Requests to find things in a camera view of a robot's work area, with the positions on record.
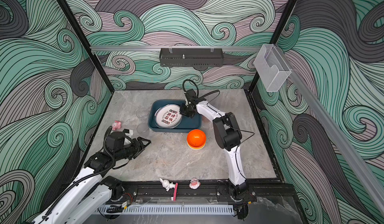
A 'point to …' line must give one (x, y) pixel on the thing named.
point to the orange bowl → (196, 139)
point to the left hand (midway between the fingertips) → (149, 143)
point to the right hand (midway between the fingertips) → (180, 112)
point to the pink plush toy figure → (116, 125)
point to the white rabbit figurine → (167, 185)
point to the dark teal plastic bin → (187, 124)
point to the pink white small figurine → (194, 183)
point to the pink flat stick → (175, 192)
